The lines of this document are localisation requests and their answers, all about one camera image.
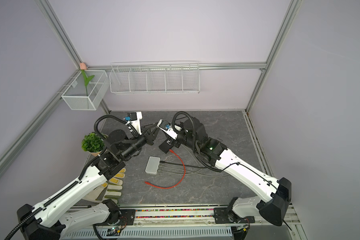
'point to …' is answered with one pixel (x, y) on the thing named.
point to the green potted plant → (93, 144)
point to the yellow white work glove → (110, 190)
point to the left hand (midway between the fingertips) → (161, 126)
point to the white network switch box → (152, 165)
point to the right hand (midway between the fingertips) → (166, 127)
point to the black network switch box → (165, 147)
